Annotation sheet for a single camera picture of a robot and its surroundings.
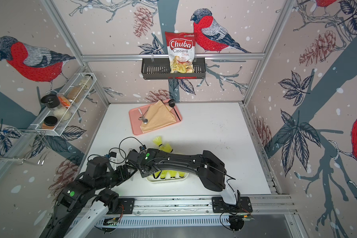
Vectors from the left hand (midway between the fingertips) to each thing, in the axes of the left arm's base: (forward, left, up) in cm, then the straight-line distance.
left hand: (136, 168), depth 70 cm
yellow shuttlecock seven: (+23, -6, -14) cm, 28 cm away
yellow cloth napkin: (+47, -4, -17) cm, 50 cm away
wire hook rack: (+3, +43, +19) cm, 47 cm away
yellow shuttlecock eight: (+18, -12, -13) cm, 25 cm away
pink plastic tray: (+49, +16, -17) cm, 54 cm away
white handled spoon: (+44, +9, -16) cm, 48 cm away
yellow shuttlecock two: (+2, -17, -16) cm, 24 cm away
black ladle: (+58, -13, -14) cm, 61 cm away
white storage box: (-5, -12, +6) cm, 15 cm away
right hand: (+2, -4, -9) cm, 10 cm away
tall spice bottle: (+33, +35, +18) cm, 51 cm away
